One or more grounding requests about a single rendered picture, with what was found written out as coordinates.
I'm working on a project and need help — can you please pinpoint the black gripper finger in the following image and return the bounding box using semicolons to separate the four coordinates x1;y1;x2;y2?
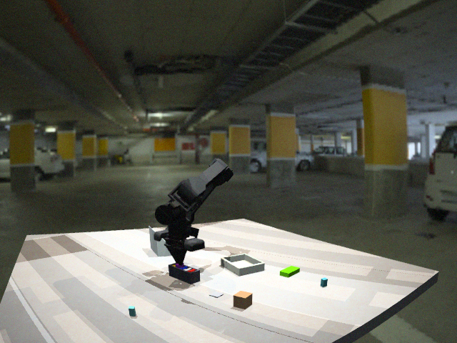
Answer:
164;244;179;264
174;246;187;266

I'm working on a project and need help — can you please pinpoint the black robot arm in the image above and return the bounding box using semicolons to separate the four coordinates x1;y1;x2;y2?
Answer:
155;158;233;238

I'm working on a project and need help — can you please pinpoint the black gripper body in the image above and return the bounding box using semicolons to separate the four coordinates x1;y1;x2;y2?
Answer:
154;218;205;252

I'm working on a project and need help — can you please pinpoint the green rectangular block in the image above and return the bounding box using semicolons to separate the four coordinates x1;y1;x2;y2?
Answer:
280;266;300;277

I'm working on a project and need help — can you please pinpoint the brown cube with orange top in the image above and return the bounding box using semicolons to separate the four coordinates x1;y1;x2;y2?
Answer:
233;291;253;309

